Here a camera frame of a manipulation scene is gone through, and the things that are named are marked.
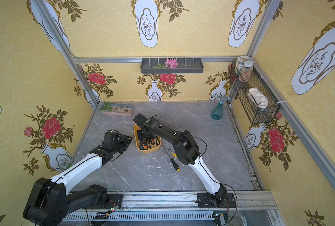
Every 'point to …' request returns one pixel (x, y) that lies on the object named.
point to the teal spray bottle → (217, 113)
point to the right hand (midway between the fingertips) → (145, 134)
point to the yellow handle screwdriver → (174, 154)
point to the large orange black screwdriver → (144, 143)
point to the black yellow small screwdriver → (157, 141)
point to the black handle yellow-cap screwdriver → (173, 162)
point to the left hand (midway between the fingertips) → (128, 137)
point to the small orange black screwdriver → (152, 141)
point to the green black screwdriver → (141, 143)
